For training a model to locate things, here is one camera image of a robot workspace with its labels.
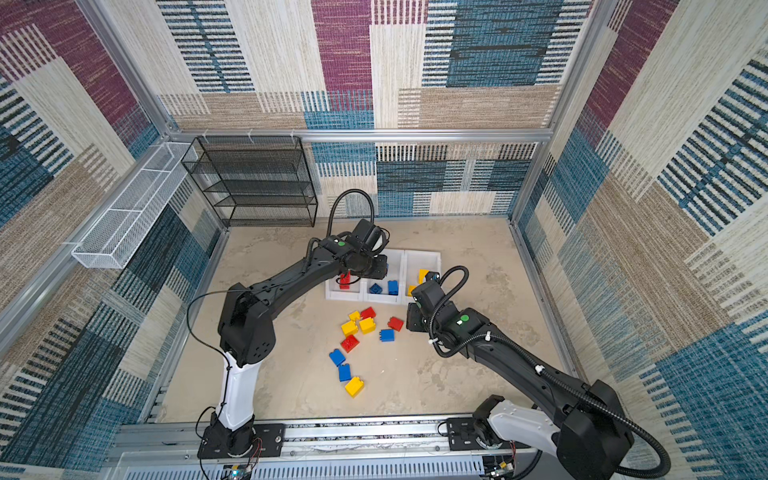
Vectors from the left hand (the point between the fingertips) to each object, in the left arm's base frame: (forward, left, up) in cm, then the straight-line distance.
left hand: (386, 267), depth 90 cm
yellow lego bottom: (-30, +9, -13) cm, 34 cm away
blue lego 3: (-15, 0, -15) cm, 21 cm away
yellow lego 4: (-13, +6, -12) cm, 19 cm away
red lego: (-11, -3, -14) cm, 18 cm away
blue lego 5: (-26, +12, -13) cm, 31 cm away
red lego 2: (-18, +11, -13) cm, 25 cm away
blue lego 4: (-22, +14, -14) cm, 29 cm away
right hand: (-16, -8, -2) cm, 18 cm away
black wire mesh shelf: (+37, +47, +4) cm, 60 cm away
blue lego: (0, +4, -12) cm, 13 cm away
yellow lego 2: (-3, -7, -8) cm, 11 cm away
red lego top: (-8, +6, -13) cm, 16 cm away
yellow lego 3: (-14, +11, -11) cm, 21 cm away
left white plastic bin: (-2, +17, -10) cm, 20 cm away
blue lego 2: (0, -2, -11) cm, 11 cm away
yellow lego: (+4, -12, -11) cm, 17 cm away
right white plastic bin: (+7, -9, -6) cm, 13 cm away
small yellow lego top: (-9, +10, -13) cm, 19 cm away
